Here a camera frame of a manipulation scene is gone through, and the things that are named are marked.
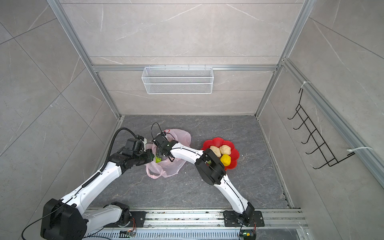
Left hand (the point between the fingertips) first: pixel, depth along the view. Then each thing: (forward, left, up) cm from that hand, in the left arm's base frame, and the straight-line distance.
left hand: (154, 152), depth 83 cm
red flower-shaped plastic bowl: (+12, -40, -10) cm, 43 cm away
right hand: (+9, -3, -11) cm, 15 cm away
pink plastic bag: (-4, -5, -12) cm, 14 cm away
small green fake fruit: (0, 0, -8) cm, 8 cm away
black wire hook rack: (-17, -77, +20) cm, 82 cm away
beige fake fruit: (+4, -43, -7) cm, 43 cm away
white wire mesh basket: (+46, -14, +17) cm, 51 cm away
